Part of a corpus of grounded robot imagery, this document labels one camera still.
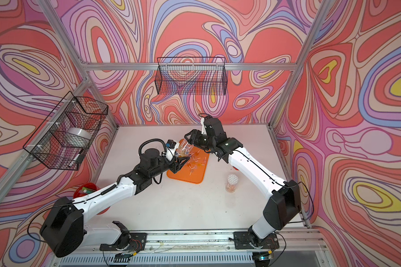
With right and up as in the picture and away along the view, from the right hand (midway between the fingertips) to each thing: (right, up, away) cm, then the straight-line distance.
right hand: (188, 142), depth 76 cm
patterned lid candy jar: (+21, -19, +4) cm, 29 cm away
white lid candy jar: (-2, -3, -2) cm, 4 cm away
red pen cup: (-48, -22, 0) cm, 53 cm away
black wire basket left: (-55, +1, -4) cm, 55 cm away
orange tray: (+2, -16, +20) cm, 26 cm away
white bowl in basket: (-47, +3, -6) cm, 47 cm away
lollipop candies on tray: (+2, -11, +23) cm, 26 cm away
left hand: (-1, -6, +2) cm, 7 cm away
